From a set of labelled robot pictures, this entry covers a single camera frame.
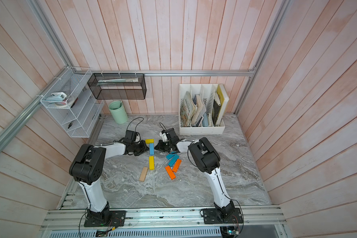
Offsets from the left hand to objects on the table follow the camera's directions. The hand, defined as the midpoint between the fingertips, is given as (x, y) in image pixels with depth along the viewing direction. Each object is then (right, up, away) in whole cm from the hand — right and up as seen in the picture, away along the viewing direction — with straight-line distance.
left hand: (149, 149), depth 99 cm
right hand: (+3, +1, +1) cm, 3 cm away
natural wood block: (-2, -14, -11) cm, 18 cm away
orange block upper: (+18, -9, -7) cm, 22 cm away
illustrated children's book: (+26, +29, +4) cm, 39 cm away
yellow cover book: (+49, +33, -7) cm, 59 cm away
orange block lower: (+14, -13, -10) cm, 22 cm away
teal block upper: (+13, -4, -4) cm, 14 cm away
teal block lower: (+16, -7, -5) cm, 18 cm away
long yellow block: (+2, -8, -7) cm, 11 cm away
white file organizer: (+32, +25, +1) cm, 41 cm away
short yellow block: (-1, +5, +5) cm, 8 cm away
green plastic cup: (-25, +26, +7) cm, 37 cm away
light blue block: (+2, 0, -1) cm, 2 cm away
